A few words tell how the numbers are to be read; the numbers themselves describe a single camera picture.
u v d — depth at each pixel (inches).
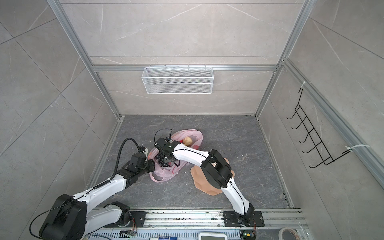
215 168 21.5
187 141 38.5
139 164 26.7
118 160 24.6
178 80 39.7
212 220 29.4
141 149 30.7
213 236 25.9
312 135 27.0
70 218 15.9
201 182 33.0
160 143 28.7
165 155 26.4
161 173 32.9
